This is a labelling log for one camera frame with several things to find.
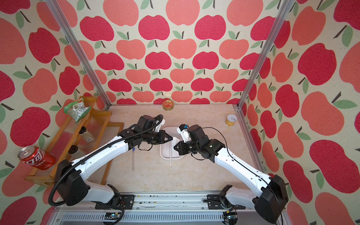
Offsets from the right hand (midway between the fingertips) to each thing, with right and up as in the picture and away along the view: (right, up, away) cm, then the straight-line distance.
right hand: (174, 150), depth 74 cm
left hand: (-1, +4, +1) cm, 4 cm away
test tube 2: (-2, -2, +1) cm, 3 cm away
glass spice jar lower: (-49, 0, -6) cm, 49 cm away
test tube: (-28, -10, +17) cm, 34 cm away
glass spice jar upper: (-50, +9, +1) cm, 51 cm away
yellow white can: (+41, +15, +31) cm, 54 cm away
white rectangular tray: (-8, -4, +22) cm, 23 cm away
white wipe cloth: (0, +5, +1) cm, 5 cm away
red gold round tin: (-8, +28, +45) cm, 53 cm away
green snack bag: (-53, +22, 0) cm, 57 cm away
